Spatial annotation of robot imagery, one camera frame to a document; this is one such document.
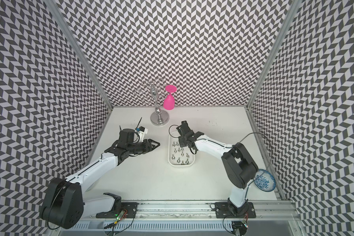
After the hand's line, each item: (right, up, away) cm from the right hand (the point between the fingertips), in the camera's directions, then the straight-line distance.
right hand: (186, 140), depth 92 cm
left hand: (-17, -2, -10) cm, 19 cm away
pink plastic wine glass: (-12, +25, +7) cm, 29 cm away
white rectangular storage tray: (-5, -10, 0) cm, 11 cm away
